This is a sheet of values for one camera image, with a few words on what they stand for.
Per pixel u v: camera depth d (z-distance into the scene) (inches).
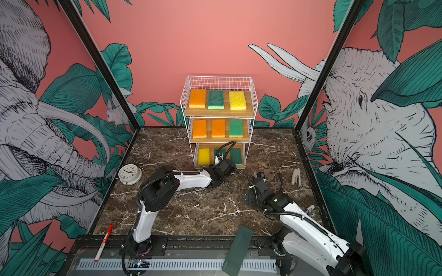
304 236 19.2
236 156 40.8
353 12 27.6
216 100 28.4
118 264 27.6
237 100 28.6
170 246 29.4
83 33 30.1
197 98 28.8
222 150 32.6
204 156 41.0
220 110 28.1
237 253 28.3
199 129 33.7
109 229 31.1
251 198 28.3
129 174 36.6
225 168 29.5
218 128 33.4
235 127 33.0
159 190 20.5
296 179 37.2
